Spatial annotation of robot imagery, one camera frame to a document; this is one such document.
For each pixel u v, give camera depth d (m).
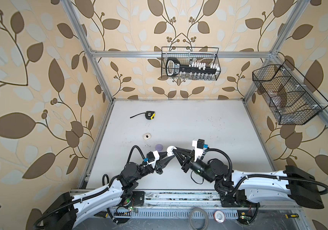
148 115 1.08
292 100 0.72
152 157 0.56
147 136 0.96
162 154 0.64
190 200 0.75
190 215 0.70
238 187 0.52
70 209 0.43
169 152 0.64
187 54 0.90
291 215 0.69
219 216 0.70
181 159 0.63
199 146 0.57
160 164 0.61
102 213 0.69
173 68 0.84
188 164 0.57
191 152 0.60
